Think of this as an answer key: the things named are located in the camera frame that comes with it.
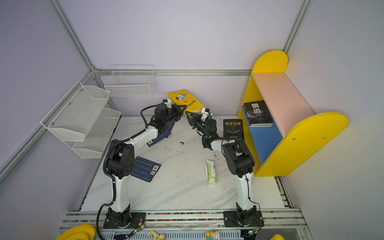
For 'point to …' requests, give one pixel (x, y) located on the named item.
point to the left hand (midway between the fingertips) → (188, 105)
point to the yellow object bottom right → (277, 237)
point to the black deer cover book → (233, 129)
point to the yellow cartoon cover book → (183, 97)
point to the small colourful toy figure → (214, 235)
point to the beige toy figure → (156, 236)
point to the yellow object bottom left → (81, 232)
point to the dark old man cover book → (256, 125)
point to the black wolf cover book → (257, 114)
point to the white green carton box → (210, 172)
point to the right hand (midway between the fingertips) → (183, 113)
